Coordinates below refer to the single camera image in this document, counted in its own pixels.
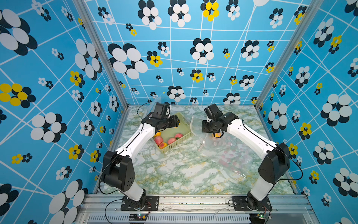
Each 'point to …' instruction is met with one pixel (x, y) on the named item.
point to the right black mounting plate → (240, 204)
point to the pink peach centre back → (178, 135)
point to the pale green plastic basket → (183, 128)
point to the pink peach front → (171, 140)
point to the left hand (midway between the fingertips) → (178, 119)
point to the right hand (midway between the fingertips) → (205, 127)
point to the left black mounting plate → (152, 204)
